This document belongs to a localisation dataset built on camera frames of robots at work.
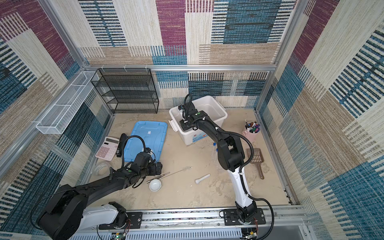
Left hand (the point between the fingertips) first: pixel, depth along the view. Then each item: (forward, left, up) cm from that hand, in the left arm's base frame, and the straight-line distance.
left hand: (156, 163), depth 89 cm
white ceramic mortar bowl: (-12, -1, -2) cm, 12 cm away
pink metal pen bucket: (+18, -59, +8) cm, 63 cm away
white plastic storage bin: (+34, -38, +9) cm, 52 cm away
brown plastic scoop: (+3, -62, -3) cm, 62 cm away
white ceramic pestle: (-10, -24, -2) cm, 26 cm away
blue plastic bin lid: (+25, +6, -4) cm, 26 cm away
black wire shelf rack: (+50, +24, +15) cm, 57 cm away
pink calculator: (+11, +32, -1) cm, 34 cm away
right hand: (+23, -18, +9) cm, 30 cm away
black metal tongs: (-6, -4, -3) cm, 8 cm away
